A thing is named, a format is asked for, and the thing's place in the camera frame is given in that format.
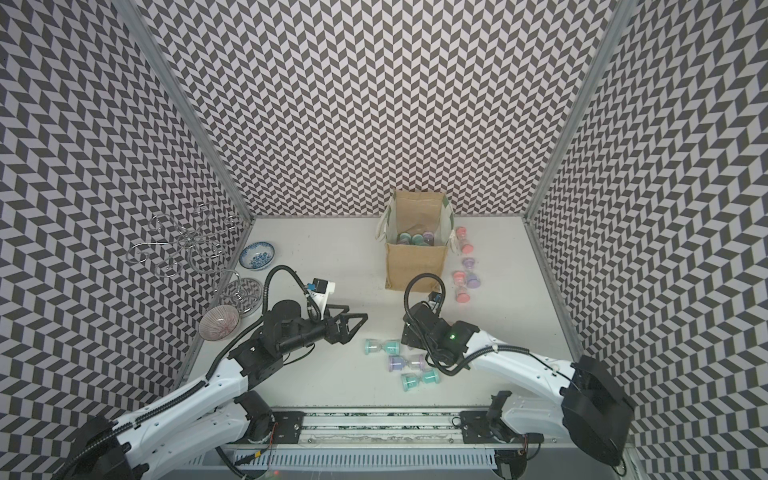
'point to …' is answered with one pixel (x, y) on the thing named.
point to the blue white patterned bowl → (256, 255)
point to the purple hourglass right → (473, 281)
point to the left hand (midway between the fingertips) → (358, 317)
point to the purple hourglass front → (398, 363)
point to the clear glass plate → (243, 294)
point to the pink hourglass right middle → (462, 295)
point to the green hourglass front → (410, 381)
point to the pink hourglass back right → (466, 247)
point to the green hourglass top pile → (404, 238)
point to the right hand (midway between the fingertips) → (417, 338)
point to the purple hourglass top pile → (428, 237)
